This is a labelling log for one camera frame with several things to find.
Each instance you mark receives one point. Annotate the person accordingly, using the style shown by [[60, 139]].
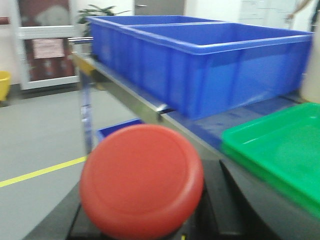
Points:
[[300, 7]]

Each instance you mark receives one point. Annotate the white framed glass door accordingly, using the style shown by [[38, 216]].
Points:
[[47, 32]]

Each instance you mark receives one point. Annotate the red mushroom push button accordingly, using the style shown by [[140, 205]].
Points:
[[140, 180]]

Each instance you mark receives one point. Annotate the white wall notice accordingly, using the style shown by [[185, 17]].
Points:
[[252, 10]]

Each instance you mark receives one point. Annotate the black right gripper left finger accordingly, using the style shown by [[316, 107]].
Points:
[[62, 225]]

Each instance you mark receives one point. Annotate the green plastic tray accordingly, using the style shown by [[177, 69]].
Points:
[[280, 150]]

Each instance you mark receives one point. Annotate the yellow mop bucket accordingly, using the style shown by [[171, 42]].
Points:
[[4, 85]]

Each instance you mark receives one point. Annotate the steel table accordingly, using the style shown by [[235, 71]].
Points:
[[130, 97]]

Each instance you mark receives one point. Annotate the large blue plastic bin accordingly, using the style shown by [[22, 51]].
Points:
[[110, 47], [225, 75]]

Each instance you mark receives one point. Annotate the pink paper sign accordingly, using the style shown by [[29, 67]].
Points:
[[47, 48]]

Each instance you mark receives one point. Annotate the potted green plant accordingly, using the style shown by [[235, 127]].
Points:
[[100, 11]]

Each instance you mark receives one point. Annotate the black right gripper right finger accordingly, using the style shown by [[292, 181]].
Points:
[[225, 212]]

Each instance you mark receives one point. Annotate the grey door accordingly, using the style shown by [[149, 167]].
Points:
[[160, 8]]

